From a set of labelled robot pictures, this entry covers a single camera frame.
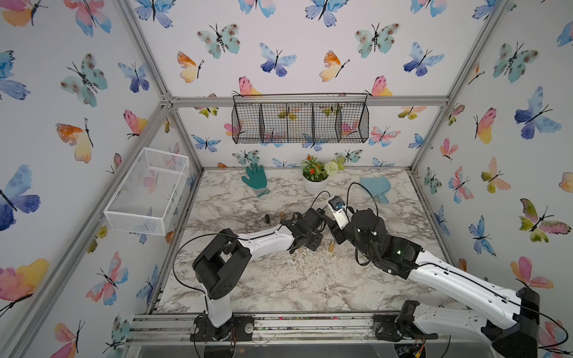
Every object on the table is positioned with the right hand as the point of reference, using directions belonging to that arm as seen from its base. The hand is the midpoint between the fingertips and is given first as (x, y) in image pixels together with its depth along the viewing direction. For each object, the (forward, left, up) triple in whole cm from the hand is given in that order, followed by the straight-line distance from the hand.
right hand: (334, 209), depth 71 cm
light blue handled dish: (+35, -27, -29) cm, 53 cm away
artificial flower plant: (+27, +6, -11) cm, 30 cm away
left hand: (+2, +4, -22) cm, 23 cm away
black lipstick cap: (+11, +26, -25) cm, 37 cm away
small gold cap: (-1, -2, -25) cm, 25 cm away
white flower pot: (+27, +5, -22) cm, 35 cm away
